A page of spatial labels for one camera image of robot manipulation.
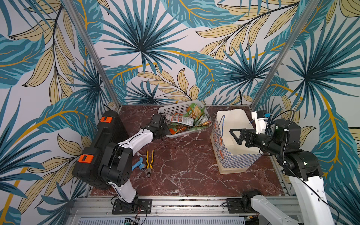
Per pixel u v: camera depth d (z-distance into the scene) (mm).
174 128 933
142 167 836
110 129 731
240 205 731
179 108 1076
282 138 435
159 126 718
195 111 1064
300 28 753
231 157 663
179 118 968
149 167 856
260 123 526
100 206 748
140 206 722
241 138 525
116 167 457
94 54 858
